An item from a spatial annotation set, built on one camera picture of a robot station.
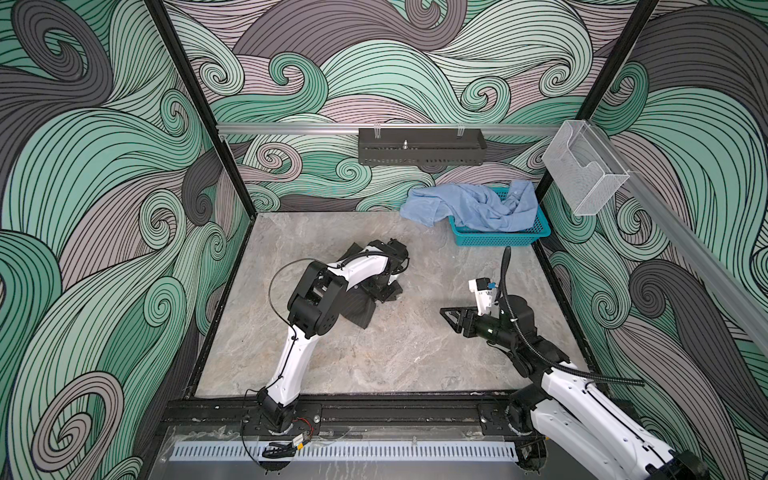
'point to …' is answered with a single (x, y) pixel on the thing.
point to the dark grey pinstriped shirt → (357, 305)
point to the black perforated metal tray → (422, 146)
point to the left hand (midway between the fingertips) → (374, 296)
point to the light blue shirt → (472, 207)
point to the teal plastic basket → (468, 236)
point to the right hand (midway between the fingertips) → (446, 312)
